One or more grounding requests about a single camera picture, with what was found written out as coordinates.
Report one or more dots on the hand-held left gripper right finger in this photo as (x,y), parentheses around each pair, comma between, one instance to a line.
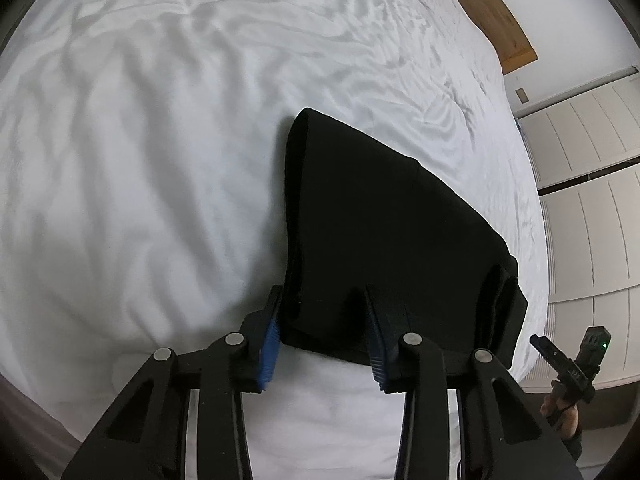
(377,360)

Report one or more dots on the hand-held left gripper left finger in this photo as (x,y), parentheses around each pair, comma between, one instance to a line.
(270,346)

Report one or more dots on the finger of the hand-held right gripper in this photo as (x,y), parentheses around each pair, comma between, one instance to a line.
(547,349)

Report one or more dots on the black pants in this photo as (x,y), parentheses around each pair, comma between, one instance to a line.
(375,210)

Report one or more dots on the person's right forearm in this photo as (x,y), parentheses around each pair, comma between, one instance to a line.
(572,449)

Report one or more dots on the person's right hand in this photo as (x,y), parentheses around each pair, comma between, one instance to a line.
(559,410)

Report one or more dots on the white wardrobe doors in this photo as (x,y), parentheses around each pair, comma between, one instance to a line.
(590,220)

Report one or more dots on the white bed sheet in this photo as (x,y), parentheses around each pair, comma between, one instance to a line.
(125,160)

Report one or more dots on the wooden headboard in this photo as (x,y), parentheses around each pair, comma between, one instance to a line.
(490,10)

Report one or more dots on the wall switch plate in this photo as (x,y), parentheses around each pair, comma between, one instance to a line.
(522,95)

